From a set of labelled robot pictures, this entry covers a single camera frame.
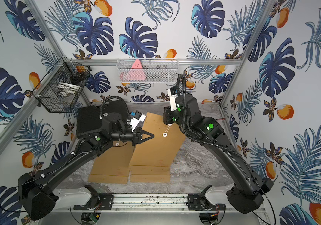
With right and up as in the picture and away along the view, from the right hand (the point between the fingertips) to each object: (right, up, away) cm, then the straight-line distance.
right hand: (165, 106), depth 64 cm
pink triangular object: (-18, +24, +26) cm, 40 cm away
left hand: (-6, -13, 0) cm, 14 cm away
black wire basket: (-64, +25, +25) cm, 73 cm away
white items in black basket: (-63, +13, +25) cm, 69 cm away
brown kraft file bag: (-8, -37, +16) cm, 41 cm away
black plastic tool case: (-56, -5, +42) cm, 70 cm away
